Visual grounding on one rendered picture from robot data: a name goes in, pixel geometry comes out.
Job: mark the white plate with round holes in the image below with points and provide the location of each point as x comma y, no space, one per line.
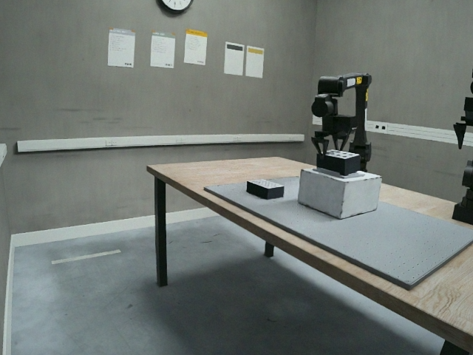
343,162

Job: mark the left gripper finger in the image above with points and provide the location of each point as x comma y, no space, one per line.
460,133

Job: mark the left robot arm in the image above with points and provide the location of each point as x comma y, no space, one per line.
467,202

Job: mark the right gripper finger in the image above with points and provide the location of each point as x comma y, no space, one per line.
325,143
335,141

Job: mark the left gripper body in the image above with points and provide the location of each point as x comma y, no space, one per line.
468,122

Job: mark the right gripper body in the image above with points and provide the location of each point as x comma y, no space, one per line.
320,135

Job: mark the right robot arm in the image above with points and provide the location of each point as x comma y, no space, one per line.
325,105

